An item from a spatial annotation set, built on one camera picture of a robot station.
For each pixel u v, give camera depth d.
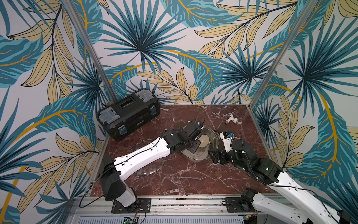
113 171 0.40
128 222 0.71
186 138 0.54
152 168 0.86
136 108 0.96
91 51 0.84
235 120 1.07
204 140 0.93
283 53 0.86
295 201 0.43
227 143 0.61
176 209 0.73
